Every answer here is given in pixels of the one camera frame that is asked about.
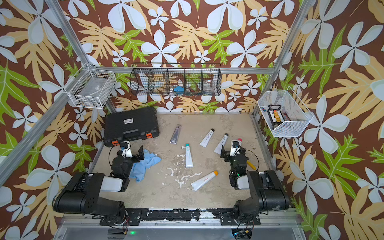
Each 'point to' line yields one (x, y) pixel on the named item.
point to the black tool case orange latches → (129, 125)
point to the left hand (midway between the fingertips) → (134, 144)
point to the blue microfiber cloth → (138, 170)
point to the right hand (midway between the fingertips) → (230, 144)
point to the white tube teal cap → (188, 160)
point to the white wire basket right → (285, 114)
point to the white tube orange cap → (202, 181)
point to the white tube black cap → (205, 140)
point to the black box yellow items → (275, 114)
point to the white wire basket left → (89, 88)
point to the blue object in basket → (179, 89)
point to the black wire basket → (176, 79)
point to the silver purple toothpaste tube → (173, 139)
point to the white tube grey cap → (218, 149)
